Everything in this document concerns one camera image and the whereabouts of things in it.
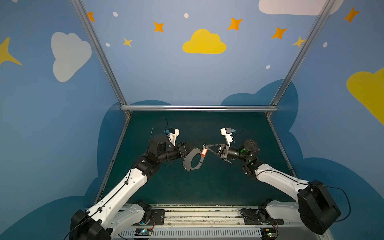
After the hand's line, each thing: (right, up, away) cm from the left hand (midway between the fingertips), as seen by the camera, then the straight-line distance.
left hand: (194, 148), depth 70 cm
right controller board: (+37, -42, +1) cm, 55 cm away
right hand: (+7, +1, -1) cm, 7 cm away
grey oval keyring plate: (0, -11, +25) cm, 28 cm away
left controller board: (-25, -41, +1) cm, 48 cm away
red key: (+5, -1, 0) cm, 5 cm away
